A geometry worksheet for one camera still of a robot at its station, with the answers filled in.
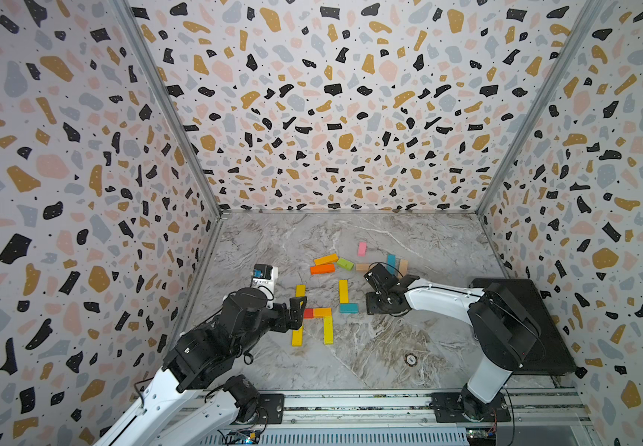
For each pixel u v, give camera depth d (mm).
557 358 798
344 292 975
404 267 1032
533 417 751
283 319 572
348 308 940
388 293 690
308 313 900
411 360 831
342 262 1038
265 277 566
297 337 857
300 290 973
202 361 427
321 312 903
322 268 1042
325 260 1055
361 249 1090
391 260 1069
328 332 875
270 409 745
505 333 463
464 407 656
